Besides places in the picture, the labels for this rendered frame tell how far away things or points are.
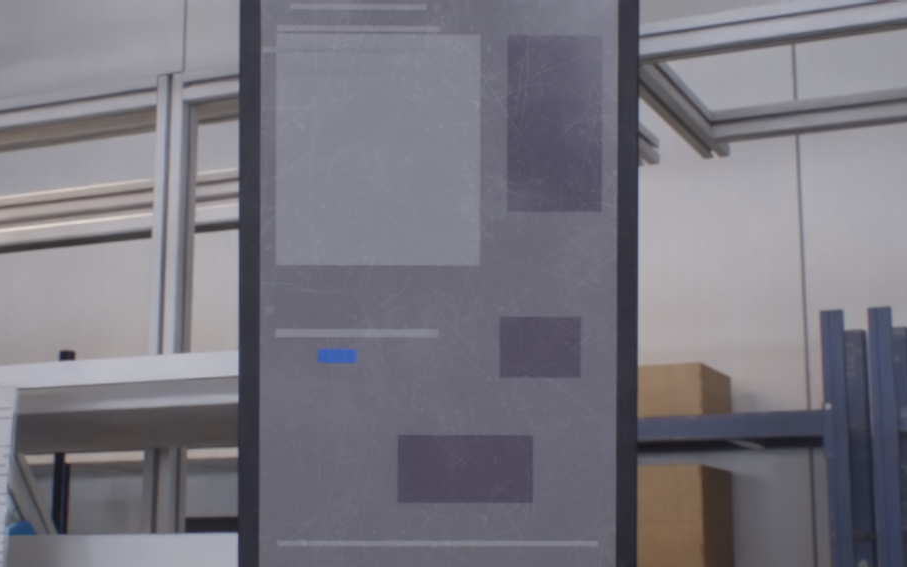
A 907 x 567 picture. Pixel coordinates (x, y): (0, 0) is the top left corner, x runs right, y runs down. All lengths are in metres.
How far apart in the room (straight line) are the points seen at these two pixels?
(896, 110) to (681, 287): 2.54
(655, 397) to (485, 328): 3.25
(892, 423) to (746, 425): 0.39
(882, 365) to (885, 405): 0.11
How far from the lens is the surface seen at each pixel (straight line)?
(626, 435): 1.13
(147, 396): 1.61
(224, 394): 1.56
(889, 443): 4.16
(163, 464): 2.16
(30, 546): 1.69
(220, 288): 5.57
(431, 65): 1.12
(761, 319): 4.78
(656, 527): 4.31
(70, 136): 2.47
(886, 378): 4.18
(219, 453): 4.80
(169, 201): 2.22
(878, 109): 2.39
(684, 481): 4.30
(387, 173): 1.11
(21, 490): 2.80
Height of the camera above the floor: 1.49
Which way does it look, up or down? 11 degrees up
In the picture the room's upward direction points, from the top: straight up
